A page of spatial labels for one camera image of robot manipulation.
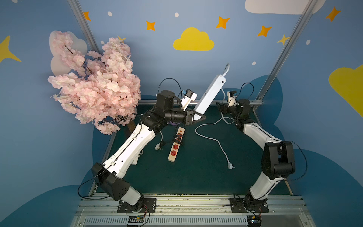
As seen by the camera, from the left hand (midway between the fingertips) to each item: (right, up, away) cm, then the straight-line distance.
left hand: (203, 114), depth 63 cm
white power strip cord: (-26, -20, +33) cm, 47 cm away
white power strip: (-39, -28, +25) cm, 55 cm away
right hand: (+18, +11, +28) cm, 35 cm away
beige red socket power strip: (-14, -20, +31) cm, 39 cm away
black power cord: (-13, -15, +33) cm, 39 cm away
